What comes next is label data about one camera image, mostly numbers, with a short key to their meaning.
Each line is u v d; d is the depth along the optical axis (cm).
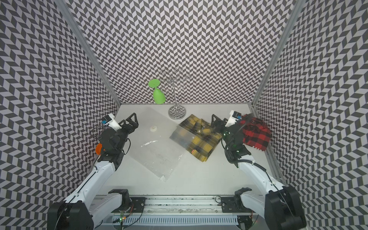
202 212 72
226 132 71
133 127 71
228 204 73
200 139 95
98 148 89
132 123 71
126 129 69
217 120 70
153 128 102
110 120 65
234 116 68
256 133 95
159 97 94
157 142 96
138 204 72
